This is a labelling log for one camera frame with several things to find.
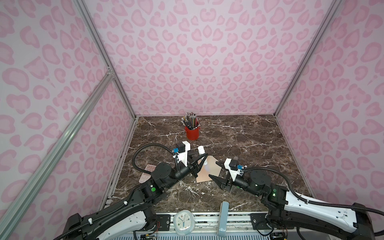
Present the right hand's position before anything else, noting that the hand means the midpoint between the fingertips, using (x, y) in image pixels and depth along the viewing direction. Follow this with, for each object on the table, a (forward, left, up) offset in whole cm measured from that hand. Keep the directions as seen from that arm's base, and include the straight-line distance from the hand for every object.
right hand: (213, 169), depth 64 cm
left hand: (+4, +3, +8) cm, 9 cm away
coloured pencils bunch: (+38, +13, -11) cm, 42 cm away
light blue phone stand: (-15, -6, -24) cm, 29 cm away
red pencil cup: (+36, +12, -24) cm, 45 cm away
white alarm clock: (-17, +13, -22) cm, 31 cm away
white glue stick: (+3, +5, +9) cm, 11 cm away
